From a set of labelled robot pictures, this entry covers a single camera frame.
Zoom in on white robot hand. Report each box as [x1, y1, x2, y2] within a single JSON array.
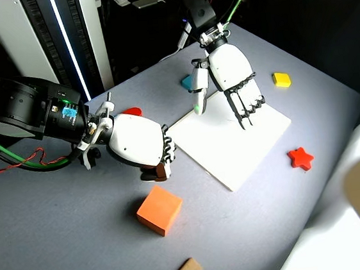
[[188, 39, 269, 136], [102, 107, 181, 187]]

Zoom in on red wooden block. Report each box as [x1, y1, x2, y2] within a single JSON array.
[[120, 106, 143, 119]]

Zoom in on blue wooden block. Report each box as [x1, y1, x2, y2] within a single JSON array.
[[179, 74, 195, 92]]

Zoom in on yellow wooden block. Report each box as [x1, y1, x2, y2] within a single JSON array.
[[272, 71, 293, 90]]

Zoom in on orange cube block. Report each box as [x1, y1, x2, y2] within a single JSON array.
[[133, 182, 187, 240]]

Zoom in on white paper pad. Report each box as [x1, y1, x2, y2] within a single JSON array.
[[165, 83, 299, 198]]

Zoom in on grey flat device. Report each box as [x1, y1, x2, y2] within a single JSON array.
[[131, 0, 160, 10]]

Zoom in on red star block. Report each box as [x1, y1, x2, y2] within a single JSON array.
[[286, 145, 316, 173]]

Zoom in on grey table cloth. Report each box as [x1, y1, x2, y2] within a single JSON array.
[[0, 9, 360, 270]]

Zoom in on white cabinet with light strip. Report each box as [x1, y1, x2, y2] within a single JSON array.
[[0, 0, 116, 112]]

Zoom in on white cable with connector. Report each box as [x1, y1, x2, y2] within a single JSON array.
[[154, 19, 197, 63]]

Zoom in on red twisted cable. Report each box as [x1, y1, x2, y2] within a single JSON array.
[[0, 144, 70, 176]]

